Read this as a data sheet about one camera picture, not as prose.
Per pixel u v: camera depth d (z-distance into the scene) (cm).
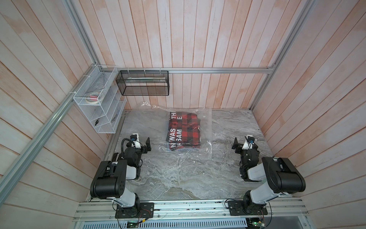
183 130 96
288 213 74
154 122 111
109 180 46
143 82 103
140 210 73
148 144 84
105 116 77
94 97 73
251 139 76
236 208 73
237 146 82
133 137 76
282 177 46
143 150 75
